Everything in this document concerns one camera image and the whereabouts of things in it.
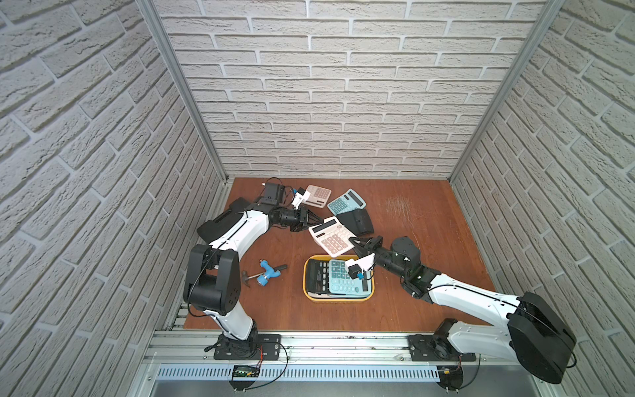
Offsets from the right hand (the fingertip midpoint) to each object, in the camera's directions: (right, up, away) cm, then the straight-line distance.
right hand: (356, 233), depth 78 cm
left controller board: (-34, -41, -6) cm, 53 cm away
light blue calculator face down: (-5, -17, +2) cm, 18 cm away
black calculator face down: (+4, +2, +22) cm, 22 cm away
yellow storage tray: (-14, -22, 0) cm, 26 cm away
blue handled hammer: (-32, -17, +6) cm, 37 cm away
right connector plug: (+26, -41, -8) cm, 49 cm away
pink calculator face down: (-8, -1, -1) cm, 8 cm away
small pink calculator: (-14, +13, +32) cm, 37 cm away
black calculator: (-13, -16, +5) cm, 21 cm away
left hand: (-14, +5, +4) cm, 15 cm away
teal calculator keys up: (0, +10, +28) cm, 30 cm away
